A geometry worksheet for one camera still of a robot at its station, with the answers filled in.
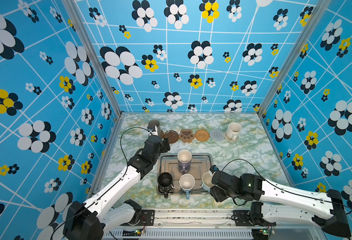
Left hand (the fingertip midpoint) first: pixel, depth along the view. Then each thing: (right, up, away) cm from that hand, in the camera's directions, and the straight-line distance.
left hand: (163, 138), depth 80 cm
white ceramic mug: (+47, +4, +25) cm, 53 cm away
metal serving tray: (+22, -17, +14) cm, 31 cm away
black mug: (+1, -24, +4) cm, 25 cm away
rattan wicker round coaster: (+25, 0, +26) cm, 36 cm away
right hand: (+26, -26, -7) cm, 37 cm away
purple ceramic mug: (+12, -14, +14) cm, 23 cm away
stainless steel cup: (-7, +9, +19) cm, 22 cm away
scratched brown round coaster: (+4, -1, +26) cm, 26 cm away
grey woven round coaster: (+36, 0, +26) cm, 44 cm away
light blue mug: (+13, -26, +4) cm, 29 cm away
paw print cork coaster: (+14, 0, +26) cm, 29 cm away
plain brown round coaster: (-4, +1, +25) cm, 26 cm away
